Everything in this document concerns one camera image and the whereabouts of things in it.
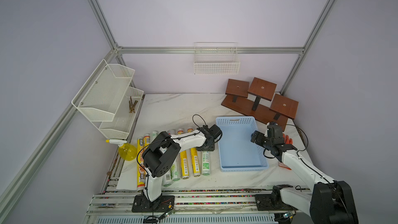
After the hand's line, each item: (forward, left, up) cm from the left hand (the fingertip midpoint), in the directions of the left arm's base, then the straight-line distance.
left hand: (206, 148), depth 93 cm
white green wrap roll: (-10, 0, +4) cm, 11 cm away
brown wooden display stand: (+30, -37, +10) cm, 48 cm away
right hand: (+3, -31, +6) cm, 32 cm away
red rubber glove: (+4, -51, +2) cm, 51 cm away
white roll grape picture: (+8, +32, +3) cm, 34 cm away
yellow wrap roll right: (-9, +6, +4) cm, 12 cm away
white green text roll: (-19, +20, +4) cm, 28 cm away
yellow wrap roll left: (-9, +12, +4) cm, 16 cm away
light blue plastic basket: (-2, -19, -1) cm, 19 cm away
